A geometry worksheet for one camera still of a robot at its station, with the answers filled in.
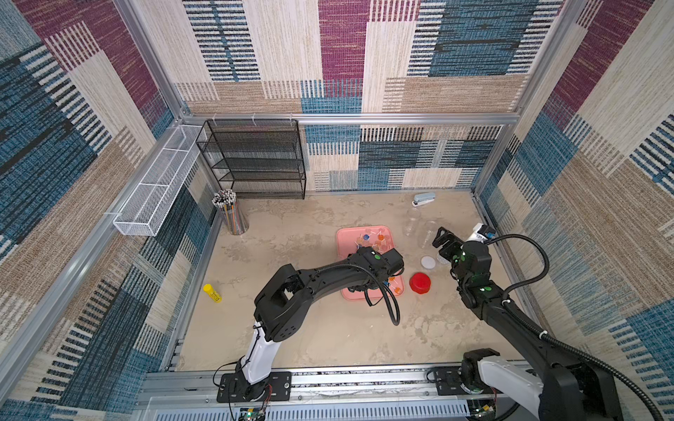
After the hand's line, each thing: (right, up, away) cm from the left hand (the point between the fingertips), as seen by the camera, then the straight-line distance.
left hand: (347, 264), depth 87 cm
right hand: (+33, +9, -3) cm, 34 cm away
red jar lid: (+26, -8, +7) cm, 28 cm away
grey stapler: (+33, +24, +28) cm, 49 cm away
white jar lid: (+29, -1, +9) cm, 31 cm away
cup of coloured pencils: (-42, +14, +16) cm, 47 cm away
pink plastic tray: (0, +8, +20) cm, 21 cm away
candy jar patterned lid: (+29, +10, +9) cm, 32 cm away
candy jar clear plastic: (+25, +11, +18) cm, 33 cm away
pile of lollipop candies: (+13, +7, +17) cm, 23 cm away
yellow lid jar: (-43, -9, -3) cm, 44 cm away
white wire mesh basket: (-70, +19, +7) cm, 73 cm away
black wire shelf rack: (-36, +39, +22) cm, 58 cm away
